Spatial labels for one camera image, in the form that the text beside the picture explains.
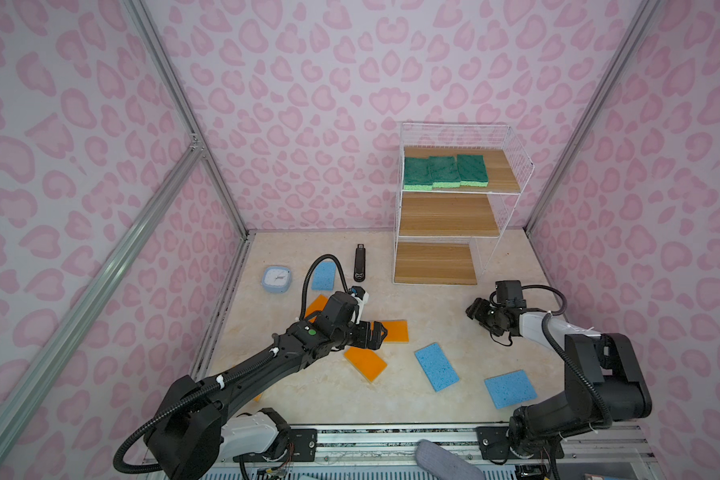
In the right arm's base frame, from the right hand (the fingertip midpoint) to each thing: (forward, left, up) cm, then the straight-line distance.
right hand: (475, 312), depth 93 cm
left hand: (-10, +31, +10) cm, 34 cm away
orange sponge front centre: (-15, +33, -3) cm, 37 cm away
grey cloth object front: (-40, +16, +1) cm, 43 cm away
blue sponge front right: (-22, -5, -2) cm, 23 cm away
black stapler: (+19, +37, -1) cm, 42 cm away
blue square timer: (+12, +65, 0) cm, 66 cm away
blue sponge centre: (-16, +14, -2) cm, 22 cm away
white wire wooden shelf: (+13, +10, +21) cm, 26 cm away
